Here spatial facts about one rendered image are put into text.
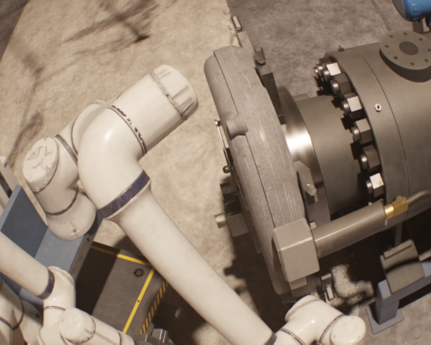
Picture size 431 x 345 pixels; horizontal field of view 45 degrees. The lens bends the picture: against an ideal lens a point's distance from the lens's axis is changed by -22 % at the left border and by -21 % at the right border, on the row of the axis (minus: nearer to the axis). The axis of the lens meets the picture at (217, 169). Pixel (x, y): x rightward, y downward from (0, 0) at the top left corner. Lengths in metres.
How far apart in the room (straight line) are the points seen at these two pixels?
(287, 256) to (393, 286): 0.65
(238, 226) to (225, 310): 0.77
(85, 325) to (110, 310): 0.87
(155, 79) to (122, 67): 2.32
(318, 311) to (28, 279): 0.65
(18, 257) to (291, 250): 0.63
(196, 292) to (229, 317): 0.09
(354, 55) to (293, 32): 1.64
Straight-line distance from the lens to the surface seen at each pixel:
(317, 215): 1.64
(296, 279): 1.42
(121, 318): 1.99
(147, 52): 3.48
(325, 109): 1.71
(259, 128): 1.44
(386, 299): 1.92
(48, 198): 1.69
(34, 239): 1.83
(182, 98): 1.13
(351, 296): 2.20
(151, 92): 1.11
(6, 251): 1.22
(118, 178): 1.08
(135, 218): 1.10
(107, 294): 2.06
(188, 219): 2.56
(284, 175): 1.42
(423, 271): 1.95
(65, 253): 1.78
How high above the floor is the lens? 1.95
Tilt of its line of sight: 47 degrees down
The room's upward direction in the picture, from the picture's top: 20 degrees counter-clockwise
